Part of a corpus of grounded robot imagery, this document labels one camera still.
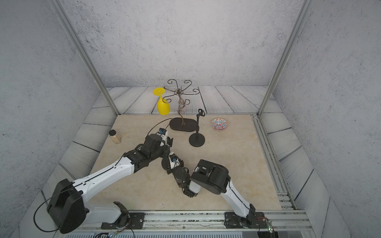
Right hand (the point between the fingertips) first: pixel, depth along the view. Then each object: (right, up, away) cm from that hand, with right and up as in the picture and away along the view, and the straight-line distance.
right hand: (168, 156), depth 88 cm
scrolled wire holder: (+7, +34, +9) cm, 36 cm away
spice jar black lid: (-39, +14, +11) cm, 43 cm away
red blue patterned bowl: (+34, +19, +24) cm, 45 cm away
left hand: (+3, +6, -5) cm, 8 cm away
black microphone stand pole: (+20, +26, +1) cm, 32 cm away
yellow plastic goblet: (-4, +30, +8) cm, 32 cm away
